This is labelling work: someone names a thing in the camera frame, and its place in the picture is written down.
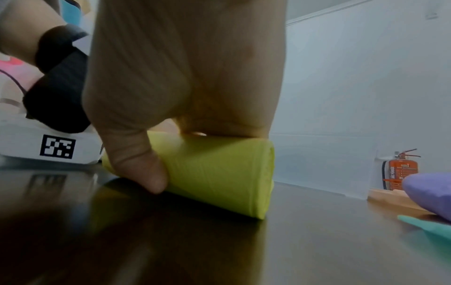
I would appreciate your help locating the purple bag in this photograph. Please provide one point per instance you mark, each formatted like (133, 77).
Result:
(431, 192)

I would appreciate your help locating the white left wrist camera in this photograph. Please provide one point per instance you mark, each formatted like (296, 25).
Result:
(21, 144)

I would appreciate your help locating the red fire extinguisher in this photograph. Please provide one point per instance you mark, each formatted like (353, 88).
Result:
(398, 169)

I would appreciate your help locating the teal orange striped cloth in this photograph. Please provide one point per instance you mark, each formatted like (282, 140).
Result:
(72, 11)

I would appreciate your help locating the peach plastic lid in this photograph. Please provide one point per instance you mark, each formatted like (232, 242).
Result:
(391, 199)

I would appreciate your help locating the person's right hand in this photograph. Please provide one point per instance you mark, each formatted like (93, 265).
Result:
(193, 69)

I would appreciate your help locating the white wall conduit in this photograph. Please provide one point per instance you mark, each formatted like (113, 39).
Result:
(324, 11)

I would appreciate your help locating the black left wristband with markers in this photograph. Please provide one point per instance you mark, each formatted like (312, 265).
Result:
(60, 89)

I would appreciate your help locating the yellow-green bag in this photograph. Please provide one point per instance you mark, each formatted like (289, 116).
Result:
(218, 172)

